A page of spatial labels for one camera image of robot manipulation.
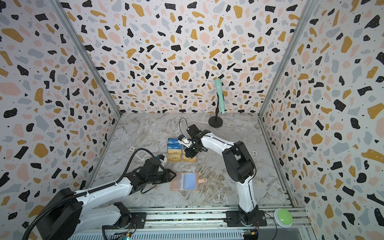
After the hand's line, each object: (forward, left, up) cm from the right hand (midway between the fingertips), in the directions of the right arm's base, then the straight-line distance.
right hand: (187, 152), depth 92 cm
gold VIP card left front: (-2, +9, -4) cm, 10 cm away
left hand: (-14, +4, +1) cm, 15 cm away
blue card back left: (+7, +9, +3) cm, 12 cm away
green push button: (-33, -51, -6) cm, 61 cm away
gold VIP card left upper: (+1, +8, -2) cm, 8 cm away
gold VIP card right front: (-3, +1, -5) cm, 6 cm away
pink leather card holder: (-16, -1, -6) cm, 17 cm away
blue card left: (+4, +8, 0) cm, 9 cm away
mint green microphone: (+37, -20, +24) cm, 48 cm away
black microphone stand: (+31, -20, -7) cm, 38 cm away
